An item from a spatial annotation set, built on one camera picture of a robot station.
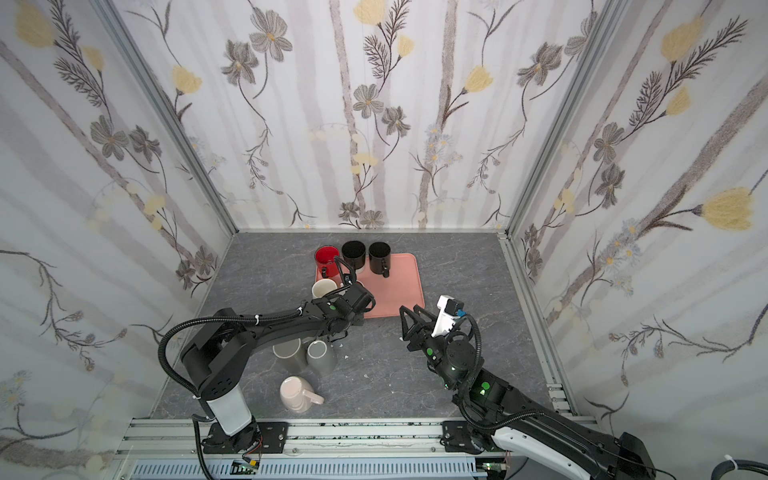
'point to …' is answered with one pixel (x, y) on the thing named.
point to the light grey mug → (321, 357)
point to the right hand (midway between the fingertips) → (403, 306)
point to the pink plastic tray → (398, 295)
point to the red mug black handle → (325, 261)
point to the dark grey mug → (291, 356)
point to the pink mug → (297, 394)
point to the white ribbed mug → (322, 287)
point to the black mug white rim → (380, 258)
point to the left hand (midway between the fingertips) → (351, 303)
